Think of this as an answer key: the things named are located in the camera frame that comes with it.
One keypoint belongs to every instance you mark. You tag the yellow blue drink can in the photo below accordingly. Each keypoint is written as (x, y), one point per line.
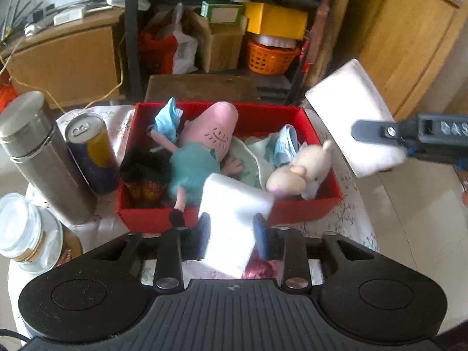
(88, 141)

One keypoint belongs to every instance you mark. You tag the brown wooden stool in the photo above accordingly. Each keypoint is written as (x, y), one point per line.
(201, 87)

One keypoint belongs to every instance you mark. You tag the orange plastic basket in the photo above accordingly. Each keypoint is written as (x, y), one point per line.
(265, 60)

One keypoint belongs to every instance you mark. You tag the white teddy bear plush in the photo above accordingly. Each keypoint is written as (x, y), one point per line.
(304, 175)

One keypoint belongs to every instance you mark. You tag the white foam block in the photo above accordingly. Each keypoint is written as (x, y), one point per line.
(344, 97)
(231, 206)

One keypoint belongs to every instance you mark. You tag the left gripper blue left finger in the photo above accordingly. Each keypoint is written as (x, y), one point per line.
(199, 237)

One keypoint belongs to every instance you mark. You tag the pink pig plush toy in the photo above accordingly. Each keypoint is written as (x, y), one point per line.
(201, 149)

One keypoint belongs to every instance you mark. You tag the blue face mask in box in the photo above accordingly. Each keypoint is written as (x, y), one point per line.
(286, 146)

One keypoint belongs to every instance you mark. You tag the wooden tv cabinet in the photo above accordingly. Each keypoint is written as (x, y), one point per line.
(71, 64)

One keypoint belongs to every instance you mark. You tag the black wifi router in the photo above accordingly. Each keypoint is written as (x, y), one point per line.
(15, 14)

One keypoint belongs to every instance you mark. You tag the stainless steel thermos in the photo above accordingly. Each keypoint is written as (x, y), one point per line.
(33, 141)

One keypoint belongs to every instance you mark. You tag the red plastic bag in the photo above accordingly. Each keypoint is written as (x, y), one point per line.
(157, 55)

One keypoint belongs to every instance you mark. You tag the white folded cloth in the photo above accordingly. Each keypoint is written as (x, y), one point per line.
(256, 158)

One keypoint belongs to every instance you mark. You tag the blue face mask on edge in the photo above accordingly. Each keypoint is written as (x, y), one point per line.
(167, 120)

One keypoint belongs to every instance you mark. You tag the wooden wardrobe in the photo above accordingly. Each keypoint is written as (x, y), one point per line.
(401, 44)

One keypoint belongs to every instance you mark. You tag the brown cardboard box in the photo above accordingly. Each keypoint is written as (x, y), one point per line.
(218, 46)

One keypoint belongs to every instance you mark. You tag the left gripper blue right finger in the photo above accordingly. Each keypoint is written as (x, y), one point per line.
(267, 241)

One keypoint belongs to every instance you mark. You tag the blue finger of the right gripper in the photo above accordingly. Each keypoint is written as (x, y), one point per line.
(376, 132)

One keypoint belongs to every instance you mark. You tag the yellow box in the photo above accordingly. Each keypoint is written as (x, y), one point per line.
(275, 21)

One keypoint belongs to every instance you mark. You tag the green white box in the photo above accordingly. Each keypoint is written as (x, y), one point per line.
(222, 13)

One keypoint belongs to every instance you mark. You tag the glass coffee jar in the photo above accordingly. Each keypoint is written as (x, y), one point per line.
(33, 237)

